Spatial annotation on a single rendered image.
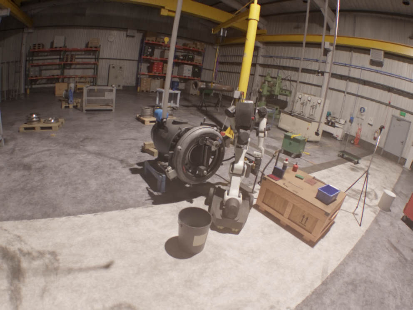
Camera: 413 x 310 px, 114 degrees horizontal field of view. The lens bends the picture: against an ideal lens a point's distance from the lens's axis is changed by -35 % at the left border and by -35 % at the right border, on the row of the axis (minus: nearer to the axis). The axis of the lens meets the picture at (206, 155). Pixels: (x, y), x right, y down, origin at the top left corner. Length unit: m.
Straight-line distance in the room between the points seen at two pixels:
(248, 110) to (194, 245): 1.61
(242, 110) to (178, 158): 0.95
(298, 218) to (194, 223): 1.25
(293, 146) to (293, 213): 3.06
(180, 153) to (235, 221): 0.95
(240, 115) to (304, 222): 1.49
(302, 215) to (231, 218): 0.87
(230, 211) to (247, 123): 1.05
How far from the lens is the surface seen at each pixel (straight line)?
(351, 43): 12.80
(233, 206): 2.17
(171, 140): 2.63
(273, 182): 2.64
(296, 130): 8.44
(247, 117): 2.49
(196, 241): 1.90
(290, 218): 2.67
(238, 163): 2.45
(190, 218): 2.08
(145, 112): 6.48
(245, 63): 6.05
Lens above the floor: 1.53
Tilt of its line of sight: 21 degrees down
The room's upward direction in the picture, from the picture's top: 9 degrees clockwise
